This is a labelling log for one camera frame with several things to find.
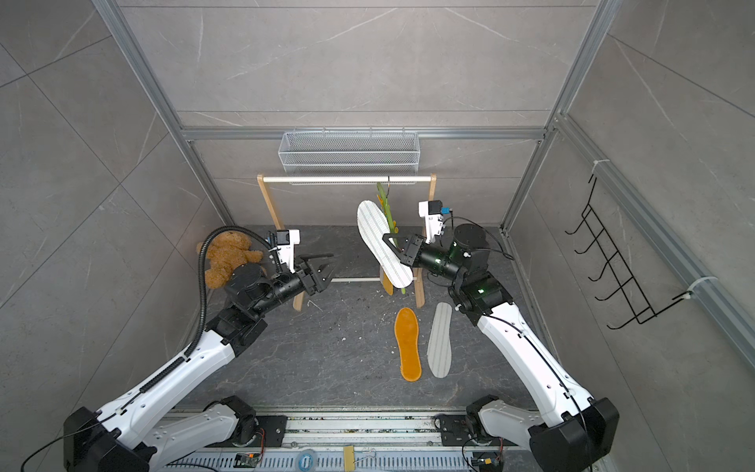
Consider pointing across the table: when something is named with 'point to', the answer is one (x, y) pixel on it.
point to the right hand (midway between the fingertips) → (387, 240)
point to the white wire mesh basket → (350, 153)
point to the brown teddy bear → (227, 252)
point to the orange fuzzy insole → (406, 327)
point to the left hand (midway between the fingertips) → (340, 256)
